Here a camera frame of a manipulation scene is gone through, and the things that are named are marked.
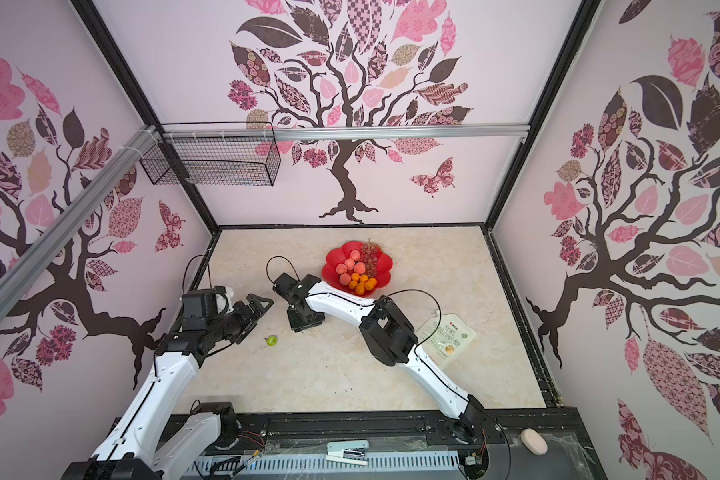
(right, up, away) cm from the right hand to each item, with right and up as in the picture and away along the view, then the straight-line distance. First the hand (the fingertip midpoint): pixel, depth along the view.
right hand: (301, 322), depth 93 cm
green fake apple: (-8, -4, -5) cm, 10 cm away
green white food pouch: (+45, -5, -5) cm, 46 cm away
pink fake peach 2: (+15, +19, +11) cm, 26 cm away
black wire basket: (-19, +55, +2) cm, 58 cm away
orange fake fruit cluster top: (+24, +13, +8) cm, 28 cm away
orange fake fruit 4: (+19, +10, +4) cm, 22 cm away
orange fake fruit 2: (+17, +14, +10) cm, 24 cm away
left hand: (-7, +5, -12) cm, 15 cm away
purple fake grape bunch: (+22, +21, +14) cm, 33 cm away
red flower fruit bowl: (+10, +21, +15) cm, 28 cm away
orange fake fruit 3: (+20, +13, +9) cm, 26 cm away
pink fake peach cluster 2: (+18, +17, +11) cm, 27 cm away
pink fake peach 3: (+13, +13, +8) cm, 21 cm away
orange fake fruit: (+22, +11, +5) cm, 25 cm away
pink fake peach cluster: (+12, +17, +10) cm, 23 cm away
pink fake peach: (+17, +21, +14) cm, 30 cm away
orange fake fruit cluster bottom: (+16, +11, +7) cm, 21 cm away
